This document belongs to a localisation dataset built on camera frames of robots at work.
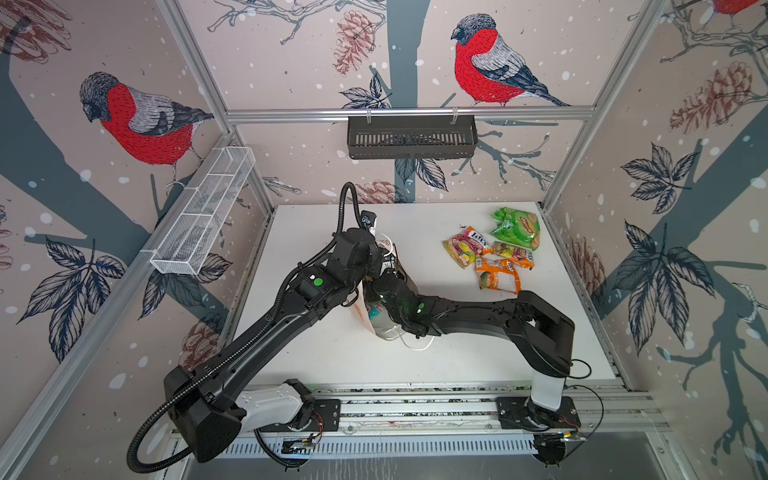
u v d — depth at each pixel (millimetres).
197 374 399
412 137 1039
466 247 1037
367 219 611
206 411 369
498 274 971
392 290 629
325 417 732
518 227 1037
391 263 711
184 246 716
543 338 469
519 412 731
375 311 811
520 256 978
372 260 551
